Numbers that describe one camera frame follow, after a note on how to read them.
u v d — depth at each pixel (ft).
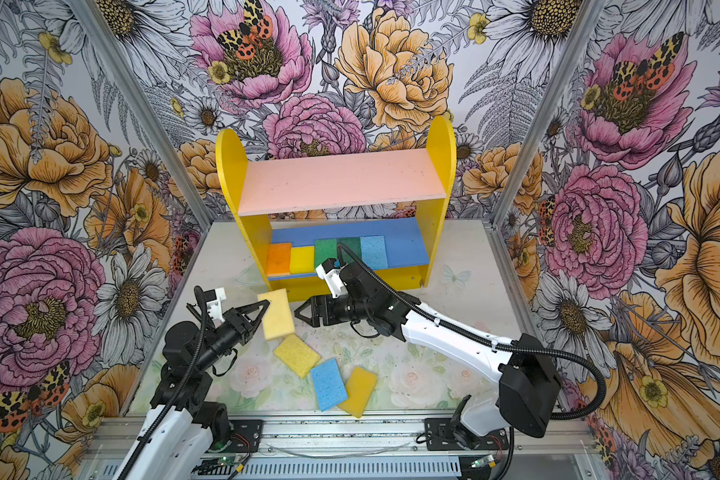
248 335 2.24
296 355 2.85
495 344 1.44
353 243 3.12
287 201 2.30
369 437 2.49
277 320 2.36
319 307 2.09
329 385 2.61
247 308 2.32
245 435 2.44
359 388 2.66
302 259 2.95
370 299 1.87
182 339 1.86
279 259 2.95
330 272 2.21
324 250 3.03
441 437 2.40
